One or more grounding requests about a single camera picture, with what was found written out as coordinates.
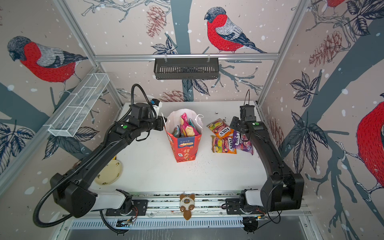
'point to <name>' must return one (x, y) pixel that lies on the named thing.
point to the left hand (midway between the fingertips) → (166, 118)
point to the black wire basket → (184, 68)
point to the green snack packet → (176, 132)
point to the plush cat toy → (187, 205)
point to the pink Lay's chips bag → (186, 129)
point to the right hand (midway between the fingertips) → (234, 124)
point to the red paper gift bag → (185, 149)
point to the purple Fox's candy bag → (238, 143)
